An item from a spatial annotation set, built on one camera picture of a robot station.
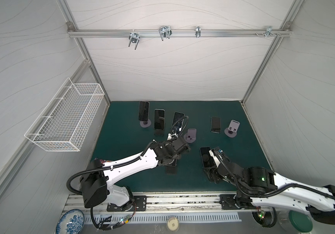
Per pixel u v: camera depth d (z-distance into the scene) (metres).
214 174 0.61
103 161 0.44
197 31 0.78
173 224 0.59
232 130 0.96
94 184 0.40
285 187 0.45
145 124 1.08
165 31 0.77
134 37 0.79
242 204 0.64
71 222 0.67
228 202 0.69
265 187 0.46
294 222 0.60
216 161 0.61
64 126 0.68
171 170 0.84
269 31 0.76
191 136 0.96
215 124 1.08
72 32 0.77
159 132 1.00
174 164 0.59
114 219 0.70
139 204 0.73
